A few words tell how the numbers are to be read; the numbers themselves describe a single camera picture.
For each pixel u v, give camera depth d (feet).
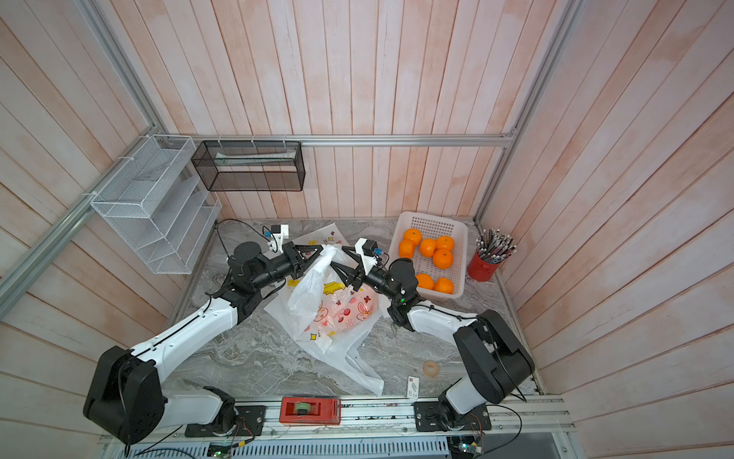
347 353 2.75
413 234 3.60
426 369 2.68
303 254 2.31
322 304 2.51
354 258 2.55
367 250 2.11
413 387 2.56
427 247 3.41
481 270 3.12
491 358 1.47
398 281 2.05
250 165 3.47
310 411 2.30
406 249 3.41
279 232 2.37
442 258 3.33
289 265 2.25
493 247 2.97
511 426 2.43
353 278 2.25
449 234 3.58
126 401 1.33
